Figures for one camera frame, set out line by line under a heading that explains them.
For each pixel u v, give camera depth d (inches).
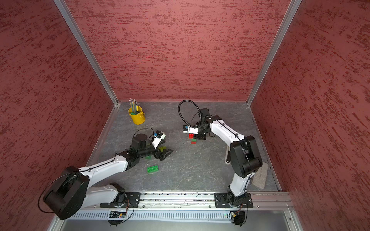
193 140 36.2
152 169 32.7
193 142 38.1
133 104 38.8
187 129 31.0
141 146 26.6
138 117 39.5
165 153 29.4
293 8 28.1
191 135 31.4
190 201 29.7
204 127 27.8
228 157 34.0
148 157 34.4
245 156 18.5
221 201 29.1
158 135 28.6
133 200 28.9
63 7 28.0
